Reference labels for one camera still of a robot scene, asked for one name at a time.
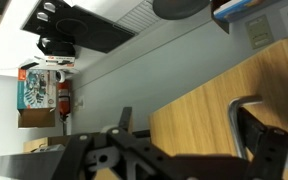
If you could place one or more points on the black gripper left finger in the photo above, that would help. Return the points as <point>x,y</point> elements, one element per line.
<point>117,156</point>

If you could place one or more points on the black pot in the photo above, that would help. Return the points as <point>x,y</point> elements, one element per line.
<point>57,48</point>

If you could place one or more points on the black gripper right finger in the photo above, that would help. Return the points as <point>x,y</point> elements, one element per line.
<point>274,153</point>

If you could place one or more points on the colourful cardboard toy box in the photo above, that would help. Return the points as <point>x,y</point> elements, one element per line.
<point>237,8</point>

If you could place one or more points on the white ribbed drying mat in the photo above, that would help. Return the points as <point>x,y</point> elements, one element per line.
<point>139,16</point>

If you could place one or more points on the wooden table top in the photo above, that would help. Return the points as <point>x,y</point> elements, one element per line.
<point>200,116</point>

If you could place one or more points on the cookware cardboard box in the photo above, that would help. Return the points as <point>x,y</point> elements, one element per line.
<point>35,96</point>

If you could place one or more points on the black round plate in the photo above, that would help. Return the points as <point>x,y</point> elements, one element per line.
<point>180,8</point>

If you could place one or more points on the white mug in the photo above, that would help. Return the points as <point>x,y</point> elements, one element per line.
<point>60,76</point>

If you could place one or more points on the black cooktop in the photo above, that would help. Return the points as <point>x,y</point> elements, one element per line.
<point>84,26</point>

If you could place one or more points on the range hood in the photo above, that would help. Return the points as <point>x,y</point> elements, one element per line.
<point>27,165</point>

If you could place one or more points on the white red flat box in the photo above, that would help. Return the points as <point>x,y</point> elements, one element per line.
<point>55,61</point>

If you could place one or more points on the red fire extinguisher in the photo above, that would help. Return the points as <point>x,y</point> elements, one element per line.
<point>64,100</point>

